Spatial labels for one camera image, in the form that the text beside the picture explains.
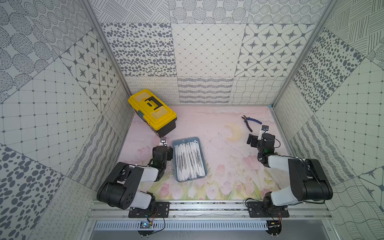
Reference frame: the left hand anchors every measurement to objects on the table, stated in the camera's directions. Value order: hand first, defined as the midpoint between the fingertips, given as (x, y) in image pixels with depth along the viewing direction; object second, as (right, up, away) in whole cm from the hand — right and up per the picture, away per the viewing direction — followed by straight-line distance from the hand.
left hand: (163, 145), depth 92 cm
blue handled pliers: (+61, +17, +20) cm, 66 cm away
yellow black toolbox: (-1, +16, -2) cm, 17 cm away
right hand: (+61, +5, +2) cm, 61 cm away
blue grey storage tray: (+10, +1, +8) cm, 12 cm away
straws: (+17, -9, -2) cm, 19 cm away
